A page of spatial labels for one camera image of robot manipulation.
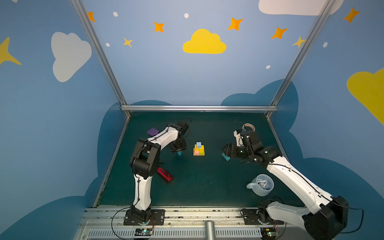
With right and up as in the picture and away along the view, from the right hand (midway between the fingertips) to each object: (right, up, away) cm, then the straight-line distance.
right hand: (229, 147), depth 80 cm
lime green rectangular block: (-14, -6, +17) cm, 23 cm away
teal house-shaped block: (+2, -9, +15) cm, 18 cm away
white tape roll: (+24, +13, +34) cm, 43 cm away
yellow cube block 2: (-14, -3, +16) cm, 21 cm away
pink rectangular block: (-17, -5, +17) cm, 25 cm away
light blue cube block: (-16, 0, +13) cm, 21 cm away
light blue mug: (+20, -22, +5) cm, 30 cm away
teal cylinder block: (-29, -6, +16) cm, 33 cm away
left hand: (-27, -4, +17) cm, 32 cm away
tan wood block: (-19, -7, +19) cm, 27 cm away
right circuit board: (+17, -41, -8) cm, 45 cm away
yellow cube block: (-18, -3, +16) cm, 24 cm away
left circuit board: (-43, -39, -9) cm, 59 cm away
